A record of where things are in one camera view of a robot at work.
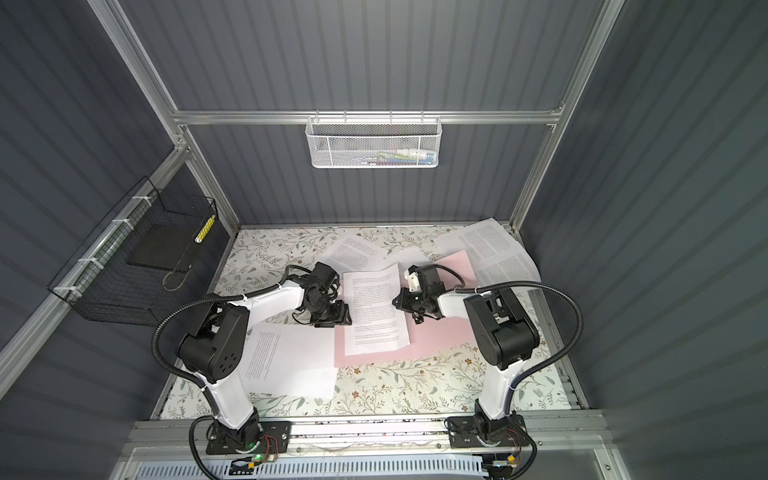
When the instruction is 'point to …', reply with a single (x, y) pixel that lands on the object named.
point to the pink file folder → (427, 339)
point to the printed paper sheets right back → (498, 258)
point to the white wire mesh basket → (374, 146)
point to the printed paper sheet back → (353, 253)
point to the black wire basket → (147, 259)
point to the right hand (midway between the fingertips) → (396, 303)
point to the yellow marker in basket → (205, 229)
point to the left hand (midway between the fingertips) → (345, 323)
